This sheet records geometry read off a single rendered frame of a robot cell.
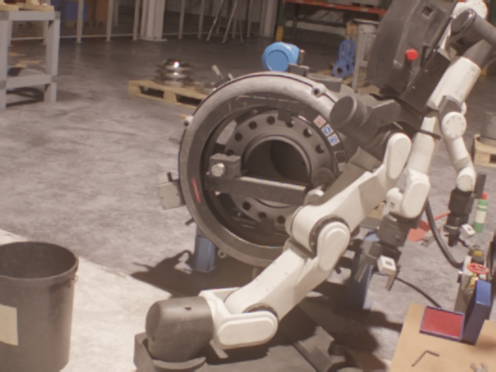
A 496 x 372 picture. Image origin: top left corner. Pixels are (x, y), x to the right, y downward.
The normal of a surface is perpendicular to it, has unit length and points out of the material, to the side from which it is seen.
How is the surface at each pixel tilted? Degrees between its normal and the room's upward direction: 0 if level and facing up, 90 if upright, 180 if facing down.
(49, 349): 93
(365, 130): 110
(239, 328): 90
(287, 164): 80
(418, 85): 94
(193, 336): 90
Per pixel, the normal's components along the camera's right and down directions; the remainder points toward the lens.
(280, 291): 0.42, 0.29
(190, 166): -0.32, 0.22
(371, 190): 0.07, 0.54
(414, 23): 0.23, 0.18
